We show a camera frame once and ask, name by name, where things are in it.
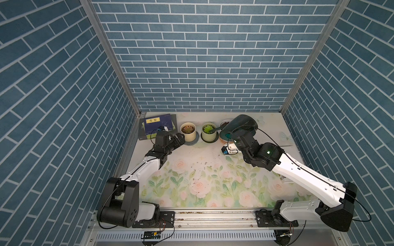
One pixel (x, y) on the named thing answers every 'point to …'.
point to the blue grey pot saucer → (191, 143)
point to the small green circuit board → (151, 235)
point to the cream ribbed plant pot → (189, 137)
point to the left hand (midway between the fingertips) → (183, 138)
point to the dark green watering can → (241, 122)
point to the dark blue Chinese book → (152, 124)
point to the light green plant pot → (207, 136)
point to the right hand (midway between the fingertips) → (247, 132)
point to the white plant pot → (223, 123)
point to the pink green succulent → (188, 129)
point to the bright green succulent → (208, 128)
